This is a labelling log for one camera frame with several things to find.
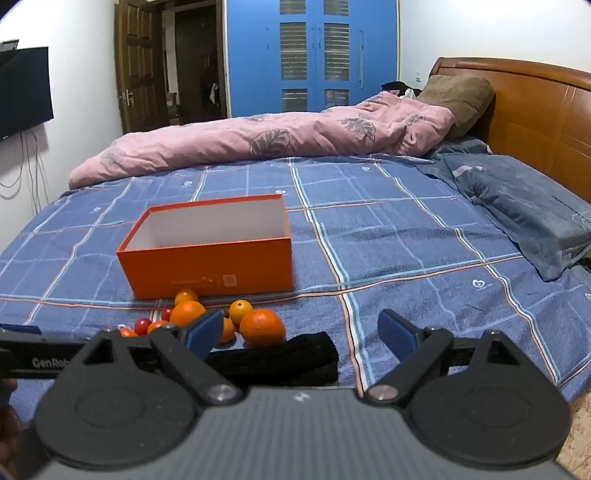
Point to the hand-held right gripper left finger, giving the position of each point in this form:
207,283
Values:
205,331

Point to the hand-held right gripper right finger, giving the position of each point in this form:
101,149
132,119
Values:
396,333

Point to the medium orange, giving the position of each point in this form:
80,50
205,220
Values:
186,314

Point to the small mandarin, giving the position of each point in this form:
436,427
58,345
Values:
185,295
241,311
156,326

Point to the large orange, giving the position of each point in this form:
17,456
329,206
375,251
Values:
262,328

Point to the orange cardboard box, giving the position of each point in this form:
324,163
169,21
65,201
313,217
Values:
207,263

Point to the orange cherry tomato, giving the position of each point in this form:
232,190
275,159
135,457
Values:
127,332

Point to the black knitted cloth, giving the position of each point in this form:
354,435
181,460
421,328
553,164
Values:
286,362

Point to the blue plaid bed sheet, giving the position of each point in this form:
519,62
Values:
392,240

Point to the grey-blue pillow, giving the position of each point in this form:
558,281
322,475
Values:
521,203

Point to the pink floral duvet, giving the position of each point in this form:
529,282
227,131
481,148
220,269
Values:
277,134

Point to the brown pillow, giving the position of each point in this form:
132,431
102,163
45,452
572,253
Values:
457,101

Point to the black clothing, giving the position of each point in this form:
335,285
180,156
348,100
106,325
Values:
395,86

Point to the wooden headboard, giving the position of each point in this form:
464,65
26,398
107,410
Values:
540,106

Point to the blue wardrobe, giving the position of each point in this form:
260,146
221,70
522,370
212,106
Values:
270,69

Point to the brown wooden door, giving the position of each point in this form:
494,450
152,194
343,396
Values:
141,69

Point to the white wall socket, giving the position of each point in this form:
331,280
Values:
418,76

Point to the black wall television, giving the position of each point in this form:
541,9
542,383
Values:
23,87

